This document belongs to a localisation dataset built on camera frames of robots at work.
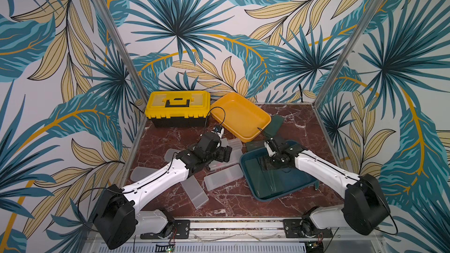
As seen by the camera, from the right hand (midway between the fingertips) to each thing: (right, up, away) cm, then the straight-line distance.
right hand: (268, 162), depth 86 cm
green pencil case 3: (0, -6, 0) cm, 6 cm away
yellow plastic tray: (-12, +23, +25) cm, 36 cm away
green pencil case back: (+9, +18, +18) cm, 27 cm away
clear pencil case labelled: (-35, -13, -4) cm, 38 cm away
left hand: (-22, +7, -6) cm, 24 cm away
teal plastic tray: (+8, -8, -2) cm, 12 cm away
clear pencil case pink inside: (-16, +1, +7) cm, 17 cm away
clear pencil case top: (-16, +8, +14) cm, 22 cm away
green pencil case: (-4, +7, +12) cm, 14 cm away
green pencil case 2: (-5, -8, +1) cm, 10 cm away
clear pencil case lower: (-22, -8, +1) cm, 23 cm away
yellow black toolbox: (-48, +27, +8) cm, 55 cm away
